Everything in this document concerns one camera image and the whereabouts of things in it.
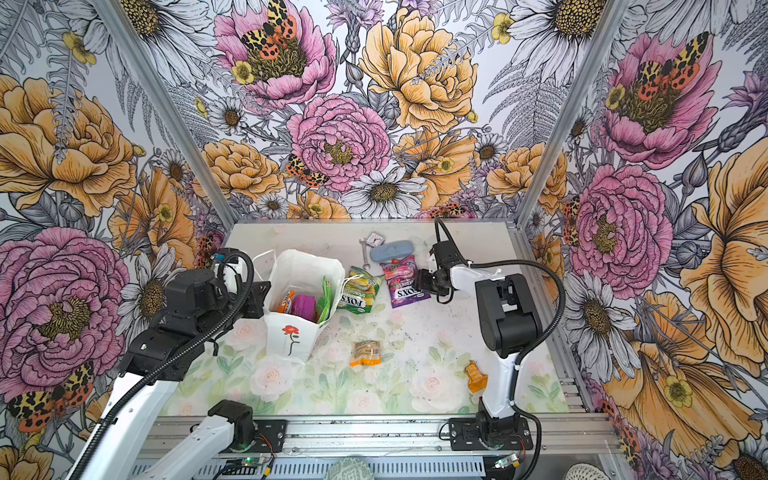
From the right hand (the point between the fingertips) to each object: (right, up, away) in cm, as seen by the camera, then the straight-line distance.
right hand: (420, 293), depth 99 cm
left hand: (-37, +4, -30) cm, 48 cm away
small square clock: (-16, +18, +15) cm, 28 cm away
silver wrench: (-20, +17, +16) cm, 31 cm away
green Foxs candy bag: (-20, +1, -2) cm, 20 cm away
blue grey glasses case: (-9, +14, +11) cm, 20 cm away
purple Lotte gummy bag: (-32, -1, -18) cm, 37 cm away
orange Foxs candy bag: (-37, 0, -22) cm, 43 cm away
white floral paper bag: (-34, -7, -26) cm, 43 cm away
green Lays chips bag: (-26, +1, -22) cm, 34 cm away
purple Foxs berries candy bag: (-6, +4, 0) cm, 7 cm away
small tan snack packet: (-17, -15, -14) cm, 27 cm away
